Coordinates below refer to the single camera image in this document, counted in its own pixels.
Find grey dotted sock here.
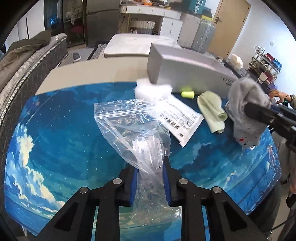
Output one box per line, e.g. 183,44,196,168
225,77,271,149

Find pale green cloth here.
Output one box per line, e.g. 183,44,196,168
197,91,228,133

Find yellow foam earplug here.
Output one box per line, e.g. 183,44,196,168
181,91,195,99

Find white printed sachet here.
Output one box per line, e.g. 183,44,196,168
147,95,204,147

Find grey cardboard box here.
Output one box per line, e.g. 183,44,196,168
147,44,238,98

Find clear zip plastic bag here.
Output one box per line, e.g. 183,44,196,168
94,99,181,225

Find person's right hand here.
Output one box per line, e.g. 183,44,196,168
269,89,291,103

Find metal storage rack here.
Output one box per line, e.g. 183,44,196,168
248,45,282,85

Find blue sky desk mat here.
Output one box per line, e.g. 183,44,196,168
4,82,281,235

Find cream crumpled bag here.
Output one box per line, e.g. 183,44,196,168
230,54,243,70

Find silver suitcase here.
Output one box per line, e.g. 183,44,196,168
191,21,216,54

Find wooden door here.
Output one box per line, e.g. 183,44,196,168
208,0,251,59

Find beige suitcase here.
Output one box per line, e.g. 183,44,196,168
177,13,201,49

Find teal suitcase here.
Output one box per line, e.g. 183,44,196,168
189,0,206,15

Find white drawer desk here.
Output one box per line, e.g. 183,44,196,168
118,4,183,42

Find grey quilted sofa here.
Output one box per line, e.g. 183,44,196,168
0,33,68,130

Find white woven basket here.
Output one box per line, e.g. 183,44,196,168
129,18,156,35

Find white marble coffee table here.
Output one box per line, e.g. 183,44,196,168
103,34,181,58

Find grey slipper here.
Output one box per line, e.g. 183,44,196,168
72,52,81,62

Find patterned floor rug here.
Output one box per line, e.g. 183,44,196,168
87,41,108,60

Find olive green jacket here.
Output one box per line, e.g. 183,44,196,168
1,30,52,91

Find grey refrigerator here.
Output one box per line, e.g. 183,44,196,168
86,0,121,47

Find black glass cabinet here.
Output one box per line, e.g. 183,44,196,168
44,0,85,47

